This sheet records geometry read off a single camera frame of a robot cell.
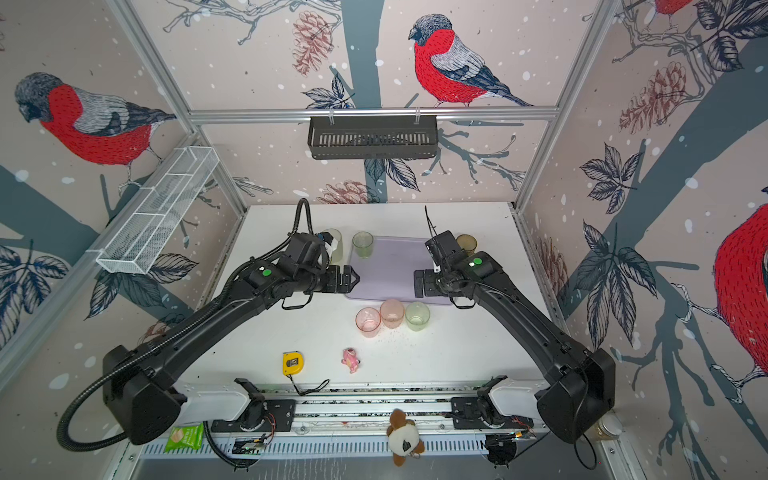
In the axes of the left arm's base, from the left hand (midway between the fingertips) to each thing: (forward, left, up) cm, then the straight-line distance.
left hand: (346, 278), depth 76 cm
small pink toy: (-14, 0, -19) cm, 24 cm away
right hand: (-1, -22, -4) cm, 22 cm away
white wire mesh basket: (+16, +52, +10) cm, 55 cm away
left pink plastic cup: (-3, -5, -20) cm, 20 cm away
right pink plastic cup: (-1, -12, -19) cm, 23 cm away
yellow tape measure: (-15, +16, -19) cm, 29 cm away
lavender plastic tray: (+16, -11, -24) cm, 30 cm away
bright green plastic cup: (+26, -2, -18) cm, 32 cm away
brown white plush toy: (-33, -14, -17) cm, 39 cm away
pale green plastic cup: (-2, -20, -19) cm, 27 cm away
